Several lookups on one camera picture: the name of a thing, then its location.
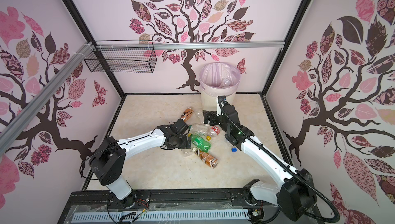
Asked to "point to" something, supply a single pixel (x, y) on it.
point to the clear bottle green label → (199, 129)
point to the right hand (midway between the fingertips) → (211, 108)
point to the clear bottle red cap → (226, 82)
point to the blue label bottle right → (233, 149)
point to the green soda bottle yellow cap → (200, 143)
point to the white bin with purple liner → (218, 78)
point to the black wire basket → (136, 56)
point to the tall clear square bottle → (186, 152)
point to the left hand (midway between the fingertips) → (183, 147)
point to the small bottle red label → (214, 131)
